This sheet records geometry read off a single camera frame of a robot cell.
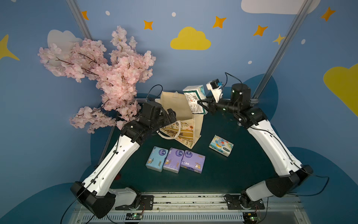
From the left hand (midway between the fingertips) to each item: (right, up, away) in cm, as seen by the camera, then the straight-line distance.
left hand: (173, 115), depth 70 cm
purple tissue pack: (0, -28, +16) cm, 32 cm away
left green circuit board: (-20, -52, +1) cm, 56 cm away
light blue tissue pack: (-11, -27, +16) cm, 33 cm away
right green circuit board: (+41, -54, +2) cm, 67 cm away
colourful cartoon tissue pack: (+31, -20, +21) cm, 43 cm away
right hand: (+15, +8, -3) cm, 17 cm away
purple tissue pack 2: (+11, -28, +15) cm, 34 cm away
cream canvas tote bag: (+9, -8, +15) cm, 19 cm away
